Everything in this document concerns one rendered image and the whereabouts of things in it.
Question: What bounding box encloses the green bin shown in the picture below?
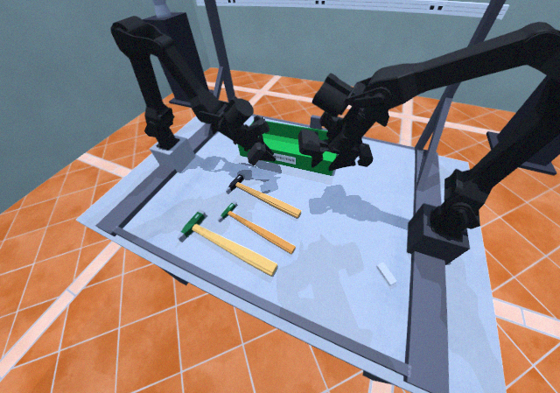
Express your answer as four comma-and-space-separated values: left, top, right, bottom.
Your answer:
262, 121, 337, 176

